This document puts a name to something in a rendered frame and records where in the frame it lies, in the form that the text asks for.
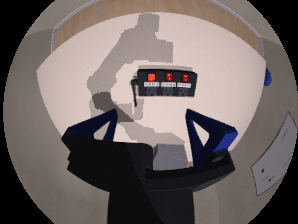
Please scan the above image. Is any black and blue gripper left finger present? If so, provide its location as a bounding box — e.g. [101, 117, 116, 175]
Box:
[65, 108, 118, 141]

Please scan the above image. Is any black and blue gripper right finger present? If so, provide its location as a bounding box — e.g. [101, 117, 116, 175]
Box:
[185, 108, 238, 167]

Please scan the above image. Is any black power strip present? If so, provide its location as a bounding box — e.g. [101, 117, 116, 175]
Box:
[131, 69, 198, 107]

